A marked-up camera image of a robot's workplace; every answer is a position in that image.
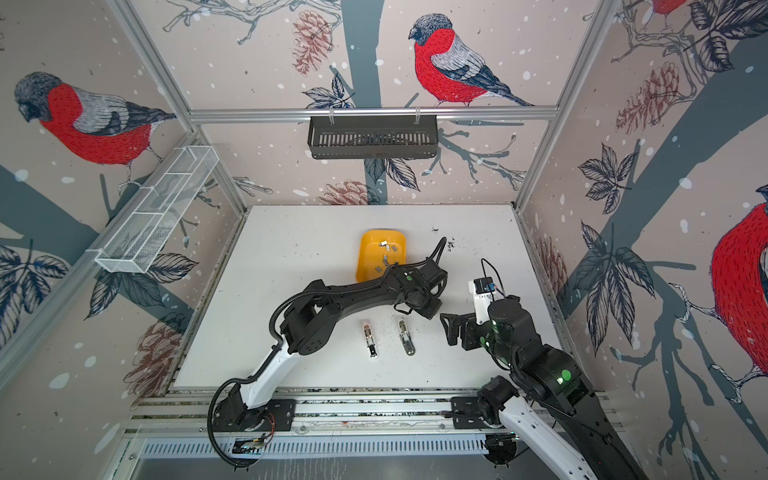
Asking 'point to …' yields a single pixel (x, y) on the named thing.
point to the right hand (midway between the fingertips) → (453, 316)
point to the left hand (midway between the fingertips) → (435, 312)
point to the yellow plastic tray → (377, 250)
